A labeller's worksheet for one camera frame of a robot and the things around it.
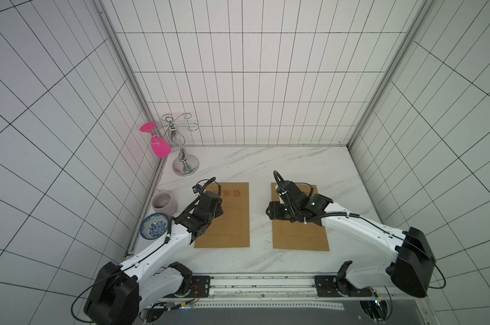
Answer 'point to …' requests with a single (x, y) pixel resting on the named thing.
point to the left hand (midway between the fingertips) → (213, 207)
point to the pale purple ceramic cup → (163, 202)
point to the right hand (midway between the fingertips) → (270, 206)
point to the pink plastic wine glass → (160, 147)
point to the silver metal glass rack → (187, 164)
